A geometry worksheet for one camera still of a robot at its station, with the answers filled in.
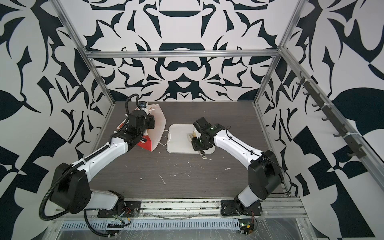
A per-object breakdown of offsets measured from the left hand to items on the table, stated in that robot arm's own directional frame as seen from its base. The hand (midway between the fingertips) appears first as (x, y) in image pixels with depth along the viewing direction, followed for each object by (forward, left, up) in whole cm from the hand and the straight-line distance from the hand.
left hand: (149, 111), depth 83 cm
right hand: (-16, -25, -12) cm, 32 cm away
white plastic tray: (-5, -15, -23) cm, 28 cm away
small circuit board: (-52, -47, -24) cm, 74 cm away
